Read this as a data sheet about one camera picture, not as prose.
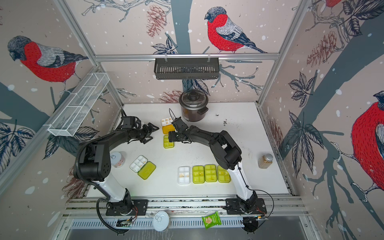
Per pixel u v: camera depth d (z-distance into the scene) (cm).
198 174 84
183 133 76
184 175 84
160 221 66
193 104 98
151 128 86
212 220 68
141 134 83
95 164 48
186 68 107
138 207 73
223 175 84
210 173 84
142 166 87
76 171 43
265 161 81
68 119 72
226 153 54
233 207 73
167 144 97
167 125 107
